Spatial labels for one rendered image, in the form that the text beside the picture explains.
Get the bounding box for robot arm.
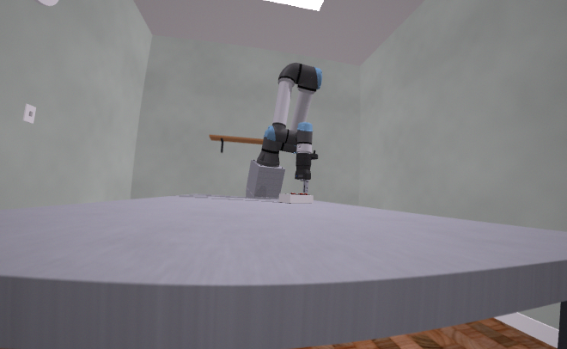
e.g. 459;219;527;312
257;63;322;168

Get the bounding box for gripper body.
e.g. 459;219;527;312
295;144;318;180

